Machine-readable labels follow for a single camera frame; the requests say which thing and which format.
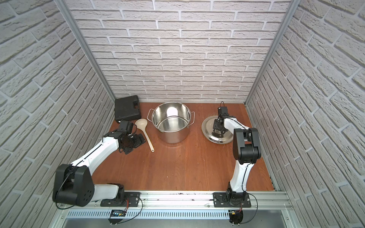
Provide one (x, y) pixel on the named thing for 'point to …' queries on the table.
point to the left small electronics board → (116, 213)
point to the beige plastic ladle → (142, 123)
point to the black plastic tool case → (127, 109)
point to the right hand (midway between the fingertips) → (221, 125)
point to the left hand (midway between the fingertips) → (137, 141)
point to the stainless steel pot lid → (207, 127)
